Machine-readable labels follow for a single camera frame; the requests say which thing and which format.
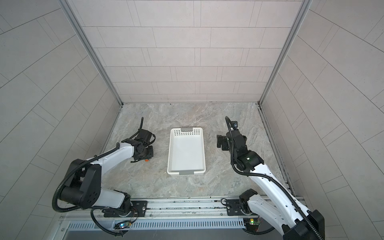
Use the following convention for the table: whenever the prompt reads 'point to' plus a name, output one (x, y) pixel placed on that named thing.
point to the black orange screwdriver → (146, 160)
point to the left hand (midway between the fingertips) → (152, 152)
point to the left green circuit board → (122, 225)
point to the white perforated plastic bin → (186, 151)
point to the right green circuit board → (252, 222)
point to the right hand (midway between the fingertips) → (226, 135)
